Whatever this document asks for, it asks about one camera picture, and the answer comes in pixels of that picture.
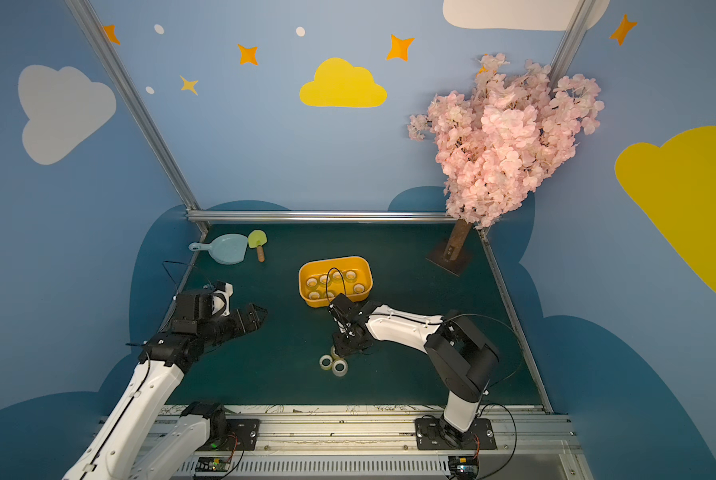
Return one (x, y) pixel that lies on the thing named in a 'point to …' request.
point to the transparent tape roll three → (337, 278)
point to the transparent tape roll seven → (334, 355)
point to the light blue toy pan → (226, 249)
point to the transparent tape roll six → (331, 294)
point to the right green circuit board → (465, 467)
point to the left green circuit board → (212, 464)
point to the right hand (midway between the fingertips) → (345, 346)
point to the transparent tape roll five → (314, 295)
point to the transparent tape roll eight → (325, 362)
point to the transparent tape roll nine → (340, 367)
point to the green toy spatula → (256, 239)
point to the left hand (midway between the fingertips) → (255, 313)
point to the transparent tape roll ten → (359, 288)
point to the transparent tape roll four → (350, 276)
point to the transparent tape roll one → (311, 282)
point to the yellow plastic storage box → (328, 266)
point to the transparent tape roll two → (324, 280)
